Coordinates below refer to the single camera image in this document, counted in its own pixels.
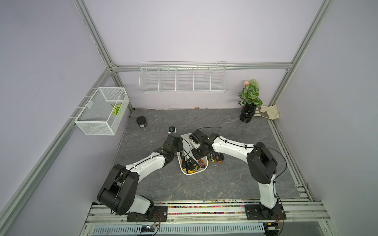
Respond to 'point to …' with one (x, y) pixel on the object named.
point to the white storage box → (188, 164)
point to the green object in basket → (116, 108)
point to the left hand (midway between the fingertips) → (178, 141)
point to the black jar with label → (141, 121)
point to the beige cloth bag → (270, 112)
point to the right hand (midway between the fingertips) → (196, 153)
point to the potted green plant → (249, 99)
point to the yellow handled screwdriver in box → (189, 171)
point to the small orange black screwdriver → (218, 161)
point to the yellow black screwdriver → (212, 159)
